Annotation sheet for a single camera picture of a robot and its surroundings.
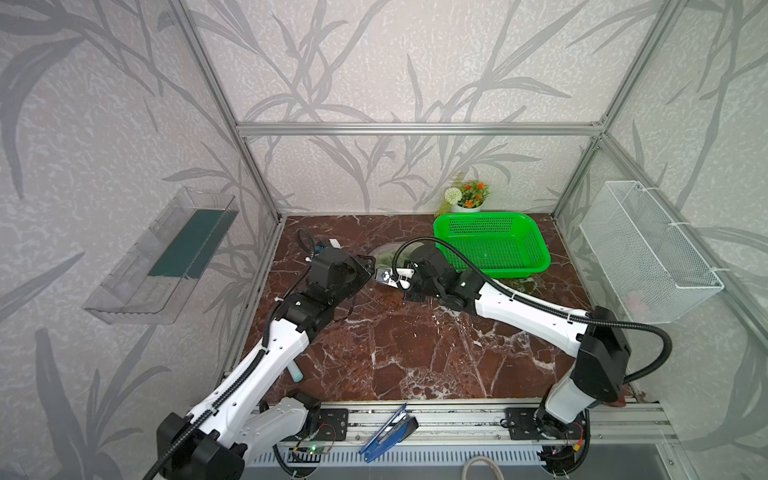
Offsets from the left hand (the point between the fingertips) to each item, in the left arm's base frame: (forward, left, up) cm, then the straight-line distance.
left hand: (378, 261), depth 74 cm
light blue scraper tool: (-20, +22, -25) cm, 39 cm away
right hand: (+2, -5, -6) cm, 8 cm away
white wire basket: (-8, -60, +9) cm, 61 cm away
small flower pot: (+35, -27, -15) cm, 47 cm away
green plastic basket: (+27, -44, -26) cm, 57 cm away
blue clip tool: (-33, -6, -23) cm, 41 cm away
